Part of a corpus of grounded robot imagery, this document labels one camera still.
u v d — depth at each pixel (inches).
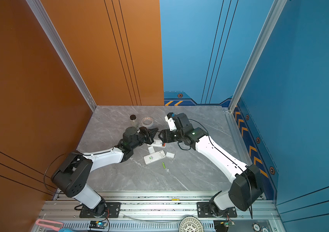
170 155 37.0
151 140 30.8
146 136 29.9
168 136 26.8
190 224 26.9
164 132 26.9
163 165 35.0
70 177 17.8
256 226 27.0
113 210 29.1
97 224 27.9
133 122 40.6
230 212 27.9
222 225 27.9
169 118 27.5
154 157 36.0
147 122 43.3
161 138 28.8
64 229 25.9
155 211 29.6
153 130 31.9
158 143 38.1
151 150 37.9
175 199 31.0
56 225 27.3
